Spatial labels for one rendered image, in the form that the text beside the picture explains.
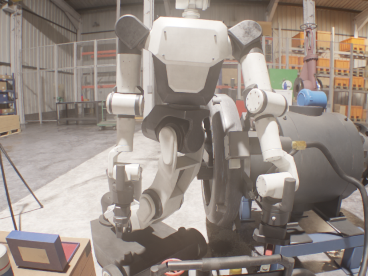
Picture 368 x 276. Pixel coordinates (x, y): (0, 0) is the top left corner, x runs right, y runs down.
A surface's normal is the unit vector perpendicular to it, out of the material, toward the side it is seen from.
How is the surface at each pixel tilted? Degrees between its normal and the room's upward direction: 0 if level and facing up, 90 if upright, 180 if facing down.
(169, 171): 90
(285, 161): 128
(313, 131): 48
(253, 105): 83
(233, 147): 68
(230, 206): 109
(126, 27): 94
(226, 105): 33
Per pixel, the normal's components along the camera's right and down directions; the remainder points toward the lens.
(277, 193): 0.22, 0.17
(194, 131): 0.69, 0.22
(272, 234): -0.44, 0.15
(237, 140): 0.04, -0.22
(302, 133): 0.03, -0.51
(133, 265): 0.49, -0.61
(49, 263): 0.04, 0.29
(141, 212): -0.72, 0.12
